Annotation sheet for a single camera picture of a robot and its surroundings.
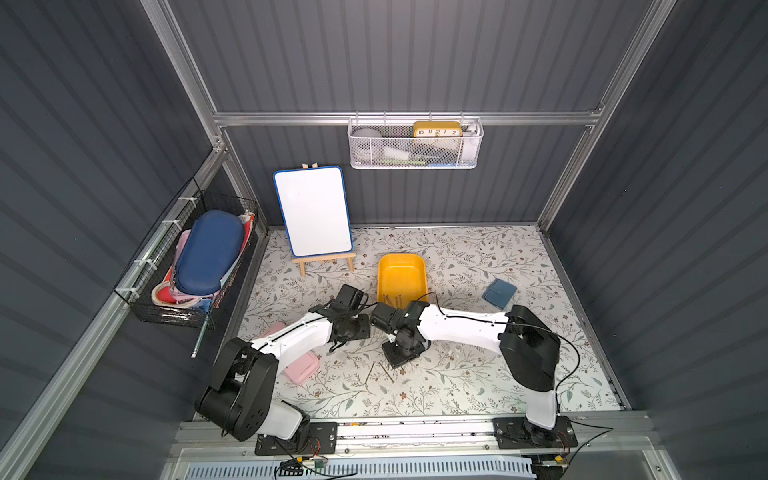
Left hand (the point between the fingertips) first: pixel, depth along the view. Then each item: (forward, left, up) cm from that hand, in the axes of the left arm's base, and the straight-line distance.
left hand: (364, 330), depth 89 cm
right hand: (-8, -10, 0) cm, 13 cm away
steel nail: (-11, -2, -4) cm, 12 cm away
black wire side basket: (-4, +44, +30) cm, 53 cm away
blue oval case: (+8, +34, +32) cm, 47 cm away
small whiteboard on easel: (+32, +16, +20) cm, 41 cm away
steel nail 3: (+13, -10, -3) cm, 16 cm away
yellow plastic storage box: (+21, -12, -3) cm, 25 cm away
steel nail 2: (-11, -7, -4) cm, 14 cm away
